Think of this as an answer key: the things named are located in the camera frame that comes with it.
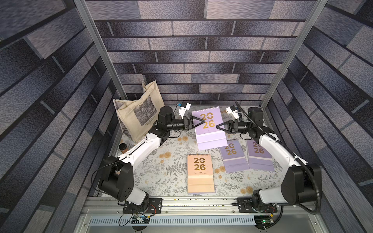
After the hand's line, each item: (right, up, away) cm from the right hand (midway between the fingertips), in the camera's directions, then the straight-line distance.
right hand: (216, 127), depth 74 cm
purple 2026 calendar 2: (+15, -20, +16) cm, 30 cm away
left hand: (-8, +2, -4) cm, 9 cm away
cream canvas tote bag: (-47, +8, +17) cm, 50 cm away
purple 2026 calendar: (-4, -4, -2) cm, 6 cm away
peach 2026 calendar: (-8, -27, +6) cm, 29 cm away
